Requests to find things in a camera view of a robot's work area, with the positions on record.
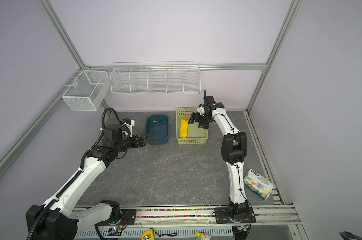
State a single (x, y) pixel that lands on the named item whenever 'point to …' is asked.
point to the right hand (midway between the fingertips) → (194, 125)
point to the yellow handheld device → (150, 232)
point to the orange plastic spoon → (184, 118)
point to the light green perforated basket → (195, 135)
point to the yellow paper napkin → (184, 126)
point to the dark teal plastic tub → (157, 128)
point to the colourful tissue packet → (257, 185)
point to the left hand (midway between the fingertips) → (144, 138)
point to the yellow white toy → (202, 236)
